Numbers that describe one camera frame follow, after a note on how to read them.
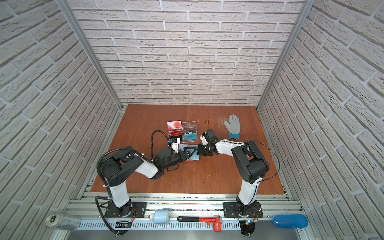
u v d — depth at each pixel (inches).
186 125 39.0
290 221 27.4
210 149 28.5
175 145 32.4
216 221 27.4
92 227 27.4
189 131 38.4
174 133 38.4
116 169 19.2
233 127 42.0
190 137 38.8
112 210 28.7
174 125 38.4
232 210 29.0
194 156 34.5
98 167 19.0
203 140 35.3
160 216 25.4
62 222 23.8
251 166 19.4
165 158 27.9
